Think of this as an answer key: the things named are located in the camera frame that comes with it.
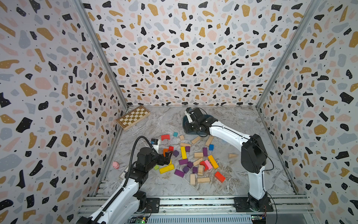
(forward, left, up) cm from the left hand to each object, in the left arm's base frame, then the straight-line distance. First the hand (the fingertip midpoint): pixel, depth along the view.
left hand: (167, 150), depth 83 cm
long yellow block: (+4, -10, -11) cm, 15 cm away
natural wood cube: (+15, -8, -10) cm, 20 cm away
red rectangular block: (-12, -31, -11) cm, 35 cm away
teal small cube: (+19, -4, -11) cm, 22 cm away
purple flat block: (-9, -7, -11) cm, 16 cm away
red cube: (+7, -1, -9) cm, 12 cm away
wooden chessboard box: (+31, +33, -9) cm, 46 cm away
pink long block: (-6, -26, -11) cm, 29 cm away
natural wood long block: (+13, -28, -11) cm, 33 cm away
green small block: (-6, +7, -9) cm, 13 cm away
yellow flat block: (-6, -1, -10) cm, 12 cm away
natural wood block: (-14, -22, -10) cm, 28 cm away
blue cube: (+8, -29, -11) cm, 32 cm away
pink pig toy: (-4, +32, -9) cm, 34 cm away
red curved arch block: (-4, -22, -10) cm, 24 cm away
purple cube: (+3, -5, -10) cm, 11 cm away
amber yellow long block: (-3, -29, -11) cm, 31 cm away
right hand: (+16, -12, +3) cm, 20 cm away
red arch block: (+17, +4, -11) cm, 21 cm away
